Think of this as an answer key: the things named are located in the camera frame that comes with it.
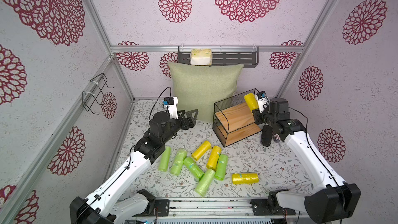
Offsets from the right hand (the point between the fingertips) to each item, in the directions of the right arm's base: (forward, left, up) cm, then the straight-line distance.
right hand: (256, 107), depth 78 cm
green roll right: (-22, +17, -24) cm, 37 cm away
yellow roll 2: (-28, +5, -24) cm, 37 cm away
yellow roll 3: (-12, +28, -24) cm, 39 cm away
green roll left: (-21, +41, -24) cm, 52 cm away
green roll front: (-30, +26, -25) cm, 47 cm away
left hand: (-8, +33, +6) cm, 34 cm away
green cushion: (+14, +29, +1) cm, 32 cm away
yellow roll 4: (+4, +2, +1) cm, 4 cm away
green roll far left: (-18, +49, -24) cm, 57 cm away
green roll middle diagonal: (-23, +32, -23) cm, 46 cm away
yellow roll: (-17, +21, -24) cm, 36 cm away
